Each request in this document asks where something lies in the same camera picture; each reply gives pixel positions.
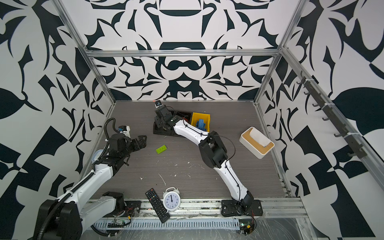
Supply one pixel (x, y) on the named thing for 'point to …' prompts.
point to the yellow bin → (196, 116)
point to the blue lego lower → (201, 124)
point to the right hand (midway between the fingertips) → (160, 114)
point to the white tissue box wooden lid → (258, 143)
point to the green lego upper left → (161, 149)
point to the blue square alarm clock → (96, 155)
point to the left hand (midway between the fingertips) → (138, 136)
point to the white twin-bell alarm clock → (171, 199)
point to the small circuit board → (247, 226)
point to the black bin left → (162, 130)
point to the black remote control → (157, 205)
